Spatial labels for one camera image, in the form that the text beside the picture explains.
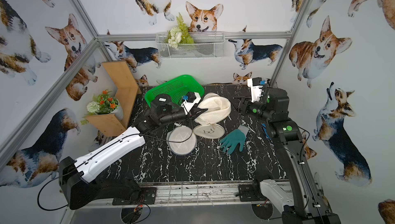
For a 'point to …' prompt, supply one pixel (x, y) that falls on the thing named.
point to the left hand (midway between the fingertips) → (205, 103)
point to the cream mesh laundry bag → (218, 108)
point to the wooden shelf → (122, 73)
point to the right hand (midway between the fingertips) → (237, 94)
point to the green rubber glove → (238, 135)
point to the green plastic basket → (175, 88)
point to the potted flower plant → (104, 103)
